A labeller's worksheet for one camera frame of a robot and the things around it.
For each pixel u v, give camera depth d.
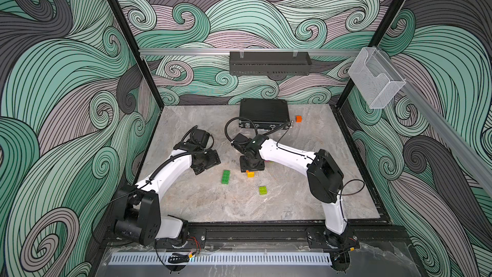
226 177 0.89
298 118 1.14
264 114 1.12
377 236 0.75
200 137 0.67
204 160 0.72
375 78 0.78
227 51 0.94
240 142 0.69
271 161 0.62
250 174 0.89
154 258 0.70
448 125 0.59
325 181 0.49
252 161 0.73
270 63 0.96
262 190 0.85
